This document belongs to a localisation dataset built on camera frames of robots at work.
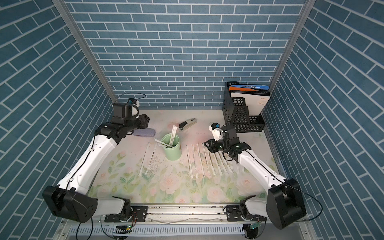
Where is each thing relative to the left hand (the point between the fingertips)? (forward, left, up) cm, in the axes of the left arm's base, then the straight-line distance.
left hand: (150, 118), depth 78 cm
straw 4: (-14, -32, -28) cm, 44 cm away
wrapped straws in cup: (-4, -10, -17) cm, 20 cm away
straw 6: (-14, -48, -27) cm, 57 cm away
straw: (-21, -22, -28) cm, 41 cm away
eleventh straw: (-10, +3, -28) cm, 30 cm away
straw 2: (0, -22, -27) cm, 35 cm away
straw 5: (-12, -39, -27) cm, 49 cm away
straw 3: (-10, -28, -28) cm, 41 cm away
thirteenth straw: (-17, +9, -28) cm, 34 cm away
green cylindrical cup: (-10, -11, -19) cm, 24 cm away
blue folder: (+27, -65, +2) cm, 71 cm away
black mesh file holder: (+10, -49, -6) cm, 51 cm away
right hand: (-8, -31, -12) cm, 34 cm away
